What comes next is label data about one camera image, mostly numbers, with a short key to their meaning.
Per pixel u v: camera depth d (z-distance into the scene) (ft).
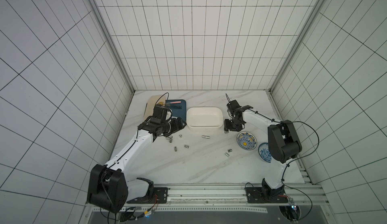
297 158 1.71
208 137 3.03
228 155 2.81
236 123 2.62
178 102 3.65
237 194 2.44
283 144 1.63
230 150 2.88
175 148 2.88
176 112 3.42
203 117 3.31
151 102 3.58
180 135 3.05
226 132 3.10
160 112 2.09
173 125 2.34
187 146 2.94
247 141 2.99
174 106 3.59
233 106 2.55
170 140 3.03
